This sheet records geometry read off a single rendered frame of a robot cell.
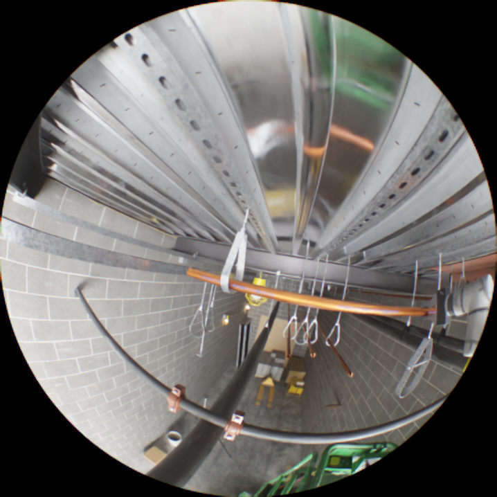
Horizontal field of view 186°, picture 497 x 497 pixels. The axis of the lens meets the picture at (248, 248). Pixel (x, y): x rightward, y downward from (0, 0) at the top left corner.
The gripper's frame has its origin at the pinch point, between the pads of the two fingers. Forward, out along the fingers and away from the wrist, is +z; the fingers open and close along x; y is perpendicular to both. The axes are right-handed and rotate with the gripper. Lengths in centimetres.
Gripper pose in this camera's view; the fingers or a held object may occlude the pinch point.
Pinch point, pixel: (425, 311)
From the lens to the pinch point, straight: 79.4
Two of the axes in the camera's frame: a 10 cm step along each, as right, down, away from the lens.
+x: -2.7, 8.8, -3.9
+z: 1.9, 4.4, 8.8
